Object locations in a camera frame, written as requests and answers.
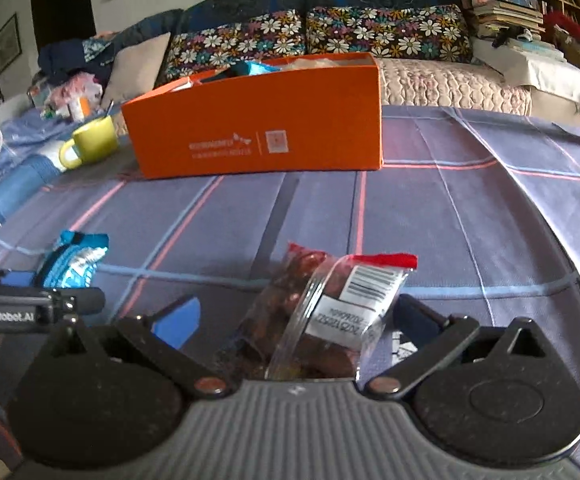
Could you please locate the blue black wafer packet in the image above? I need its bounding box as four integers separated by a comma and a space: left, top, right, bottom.
34, 230, 110, 288

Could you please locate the clear red dates packet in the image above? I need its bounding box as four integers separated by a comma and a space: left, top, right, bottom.
215, 243, 418, 380

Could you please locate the plaid blue tablecloth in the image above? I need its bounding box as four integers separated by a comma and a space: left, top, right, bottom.
0, 104, 580, 480

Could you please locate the blue striped blanket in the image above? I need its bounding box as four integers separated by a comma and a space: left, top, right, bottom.
0, 108, 77, 229

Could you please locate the yellow green mug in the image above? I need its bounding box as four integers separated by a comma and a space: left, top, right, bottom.
59, 116, 120, 169

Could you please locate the pink plastic bag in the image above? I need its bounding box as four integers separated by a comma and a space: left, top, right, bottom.
44, 72, 104, 117

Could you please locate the orange cardboard box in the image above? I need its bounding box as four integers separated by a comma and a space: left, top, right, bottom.
122, 53, 383, 179

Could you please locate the quilted beige sofa cover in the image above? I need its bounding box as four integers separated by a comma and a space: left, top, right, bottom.
377, 58, 532, 116

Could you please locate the beige plain pillow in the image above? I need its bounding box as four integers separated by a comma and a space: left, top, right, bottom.
101, 32, 171, 108

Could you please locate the left floral cushion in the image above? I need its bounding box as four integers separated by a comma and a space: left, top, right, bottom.
162, 10, 306, 82

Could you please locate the floral cushion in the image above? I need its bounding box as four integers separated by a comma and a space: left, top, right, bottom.
162, 10, 306, 82
306, 4, 473, 63

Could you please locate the right floral cushion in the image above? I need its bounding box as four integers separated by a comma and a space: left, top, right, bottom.
306, 4, 473, 63

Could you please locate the stack of books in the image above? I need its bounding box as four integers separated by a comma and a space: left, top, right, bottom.
463, 0, 564, 58

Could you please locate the small framed wall picture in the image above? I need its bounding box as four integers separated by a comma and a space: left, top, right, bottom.
0, 14, 22, 74

